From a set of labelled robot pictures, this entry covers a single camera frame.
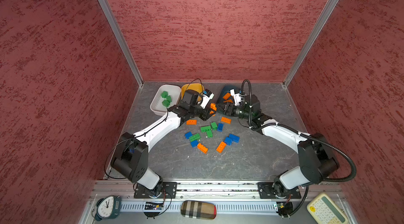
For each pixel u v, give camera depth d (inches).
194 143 35.1
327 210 26.8
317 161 17.5
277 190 25.9
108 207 26.0
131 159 17.0
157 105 41.1
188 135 36.5
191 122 38.3
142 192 28.0
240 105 31.0
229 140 35.3
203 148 33.6
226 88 44.0
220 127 37.9
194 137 35.6
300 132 19.4
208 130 36.4
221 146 34.5
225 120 38.6
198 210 26.3
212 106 31.9
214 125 37.3
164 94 43.4
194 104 26.6
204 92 28.9
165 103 41.6
